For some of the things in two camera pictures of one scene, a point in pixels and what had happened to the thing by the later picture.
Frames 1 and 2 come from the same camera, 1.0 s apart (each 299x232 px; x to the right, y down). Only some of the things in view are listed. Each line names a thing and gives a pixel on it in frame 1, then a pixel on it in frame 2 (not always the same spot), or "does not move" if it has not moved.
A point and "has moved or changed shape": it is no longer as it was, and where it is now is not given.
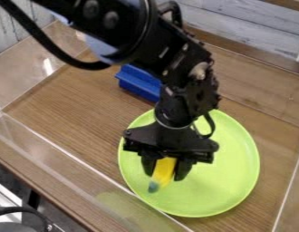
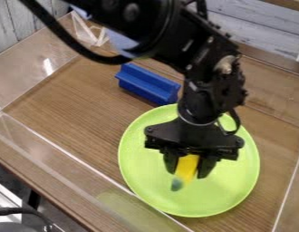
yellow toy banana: x=162 y=173 has moved or changed shape
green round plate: x=216 y=186 does not move
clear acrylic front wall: x=48 y=190 does not move
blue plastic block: x=139 y=82 does not move
